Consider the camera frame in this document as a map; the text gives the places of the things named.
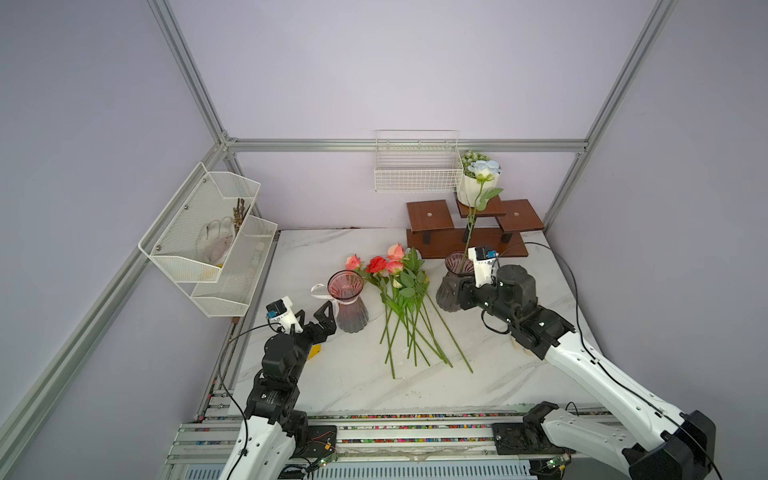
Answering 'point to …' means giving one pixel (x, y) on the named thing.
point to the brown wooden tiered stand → (492, 223)
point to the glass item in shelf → (214, 240)
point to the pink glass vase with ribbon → (345, 288)
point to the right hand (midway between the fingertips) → (452, 281)
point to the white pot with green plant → (470, 189)
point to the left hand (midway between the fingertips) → (318, 311)
